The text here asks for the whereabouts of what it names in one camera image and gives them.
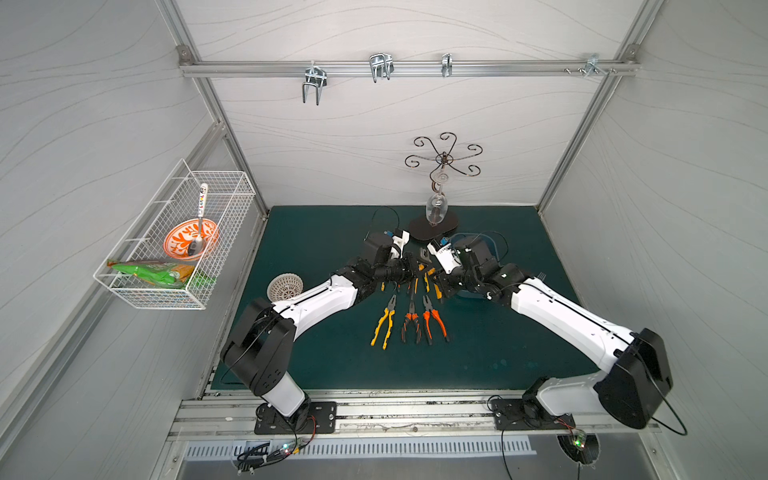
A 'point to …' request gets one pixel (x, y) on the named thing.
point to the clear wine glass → (436, 208)
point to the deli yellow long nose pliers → (389, 311)
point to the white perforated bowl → (284, 286)
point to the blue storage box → (466, 239)
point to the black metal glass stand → (425, 227)
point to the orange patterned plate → (179, 238)
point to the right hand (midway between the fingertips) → (433, 273)
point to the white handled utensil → (200, 242)
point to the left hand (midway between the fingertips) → (434, 267)
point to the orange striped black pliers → (411, 316)
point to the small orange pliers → (428, 313)
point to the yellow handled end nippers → (432, 271)
